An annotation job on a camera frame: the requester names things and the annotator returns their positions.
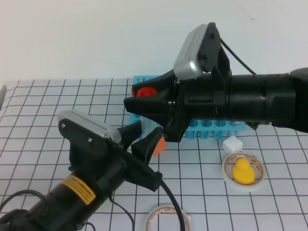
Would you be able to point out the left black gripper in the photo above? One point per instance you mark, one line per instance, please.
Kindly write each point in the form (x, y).
(104, 165)

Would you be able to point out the tape roll under duck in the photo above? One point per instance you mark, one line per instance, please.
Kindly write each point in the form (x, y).
(227, 167)

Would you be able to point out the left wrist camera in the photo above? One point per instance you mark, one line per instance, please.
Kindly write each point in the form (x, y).
(91, 125)

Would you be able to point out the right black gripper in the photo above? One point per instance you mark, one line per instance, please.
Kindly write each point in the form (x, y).
(205, 98)

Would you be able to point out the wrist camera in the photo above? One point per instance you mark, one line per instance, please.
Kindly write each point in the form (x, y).
(201, 52)
(91, 125)

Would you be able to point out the orange foam cube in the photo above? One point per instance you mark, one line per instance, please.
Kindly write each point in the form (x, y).
(160, 147)

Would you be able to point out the red-capped clear test tube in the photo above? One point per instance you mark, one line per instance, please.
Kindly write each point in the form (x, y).
(147, 125)

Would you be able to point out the front tape roll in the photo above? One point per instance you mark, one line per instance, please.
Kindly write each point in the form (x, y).
(165, 209)

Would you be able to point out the white foam cube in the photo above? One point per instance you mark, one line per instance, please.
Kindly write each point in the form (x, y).
(232, 145)

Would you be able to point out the yellow rubber duck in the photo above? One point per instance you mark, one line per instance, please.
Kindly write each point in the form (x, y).
(242, 172)

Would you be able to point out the blue test tube rack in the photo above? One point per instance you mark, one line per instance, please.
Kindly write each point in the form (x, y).
(203, 129)

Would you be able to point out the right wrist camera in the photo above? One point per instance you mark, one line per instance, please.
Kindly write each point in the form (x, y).
(201, 52)

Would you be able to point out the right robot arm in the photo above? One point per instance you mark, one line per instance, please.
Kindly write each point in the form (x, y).
(279, 99)

